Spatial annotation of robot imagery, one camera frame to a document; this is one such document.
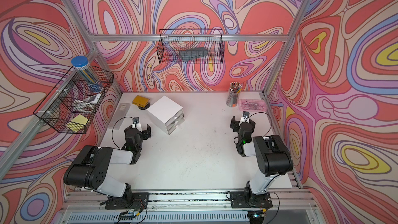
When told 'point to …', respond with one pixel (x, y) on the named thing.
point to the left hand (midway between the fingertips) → (140, 125)
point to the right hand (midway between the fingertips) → (242, 121)
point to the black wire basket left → (72, 105)
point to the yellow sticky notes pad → (77, 124)
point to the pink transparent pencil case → (252, 104)
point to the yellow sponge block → (141, 100)
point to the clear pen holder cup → (235, 88)
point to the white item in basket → (94, 98)
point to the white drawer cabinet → (167, 114)
